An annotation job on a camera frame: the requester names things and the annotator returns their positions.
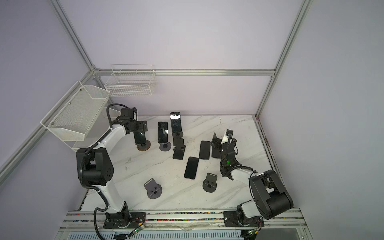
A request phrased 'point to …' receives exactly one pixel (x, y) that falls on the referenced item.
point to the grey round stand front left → (154, 190)
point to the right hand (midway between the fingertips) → (221, 133)
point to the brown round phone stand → (144, 147)
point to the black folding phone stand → (179, 148)
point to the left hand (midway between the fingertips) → (138, 126)
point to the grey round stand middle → (165, 147)
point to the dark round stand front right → (209, 184)
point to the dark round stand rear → (177, 135)
